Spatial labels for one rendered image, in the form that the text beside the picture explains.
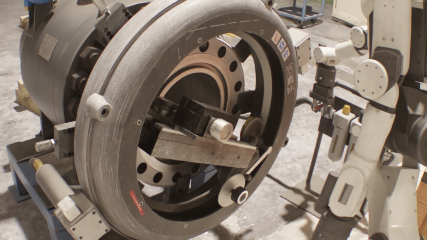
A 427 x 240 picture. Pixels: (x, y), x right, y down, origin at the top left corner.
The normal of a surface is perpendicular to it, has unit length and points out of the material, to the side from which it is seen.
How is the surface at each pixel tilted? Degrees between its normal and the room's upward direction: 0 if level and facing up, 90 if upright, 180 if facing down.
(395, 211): 39
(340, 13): 90
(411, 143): 99
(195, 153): 90
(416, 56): 89
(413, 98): 29
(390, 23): 78
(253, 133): 90
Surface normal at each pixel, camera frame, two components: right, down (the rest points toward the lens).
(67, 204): -0.18, -0.73
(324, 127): -0.71, 0.25
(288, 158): 0.10, -0.89
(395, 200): 0.08, -0.42
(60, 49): -0.56, -0.25
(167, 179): 0.70, 0.38
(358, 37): -0.89, 0.25
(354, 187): -0.61, 0.09
